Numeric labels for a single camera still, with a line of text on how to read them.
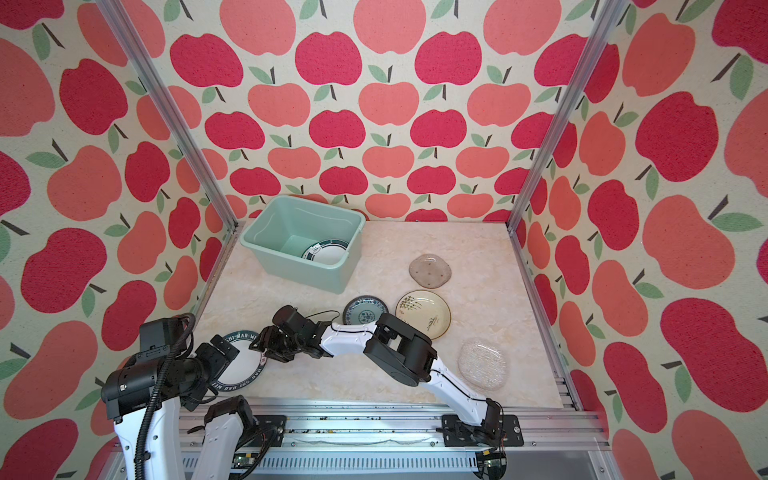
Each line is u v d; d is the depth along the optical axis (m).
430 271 1.07
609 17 0.70
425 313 0.95
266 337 0.78
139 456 0.38
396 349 0.58
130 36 0.73
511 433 0.74
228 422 0.62
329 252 1.09
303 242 1.15
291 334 0.72
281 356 0.78
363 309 0.96
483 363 0.86
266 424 0.75
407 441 0.73
